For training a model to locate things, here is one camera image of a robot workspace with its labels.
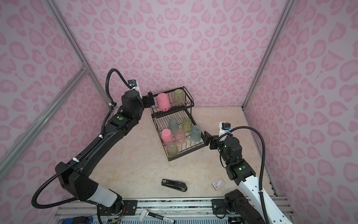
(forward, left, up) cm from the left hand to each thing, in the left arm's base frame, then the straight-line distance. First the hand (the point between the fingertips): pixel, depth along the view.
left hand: (144, 92), depth 73 cm
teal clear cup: (+2, -13, -31) cm, 34 cm away
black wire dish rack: (-5, -7, -17) cm, 19 cm away
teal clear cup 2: (-4, -29, -34) cm, 45 cm away
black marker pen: (-49, -1, -35) cm, 61 cm away
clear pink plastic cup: (-5, -18, -35) cm, 40 cm away
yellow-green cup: (+15, -17, -17) cm, 29 cm away
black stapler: (-37, -17, -35) cm, 54 cm away
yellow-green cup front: (-18, -14, -29) cm, 37 cm away
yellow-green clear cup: (+2, -23, -31) cm, 38 cm away
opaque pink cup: (+5, -8, -12) cm, 16 cm away
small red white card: (-35, -40, -38) cm, 66 cm away
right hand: (-16, -36, -14) cm, 41 cm away
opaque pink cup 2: (-9, -10, -29) cm, 32 cm away
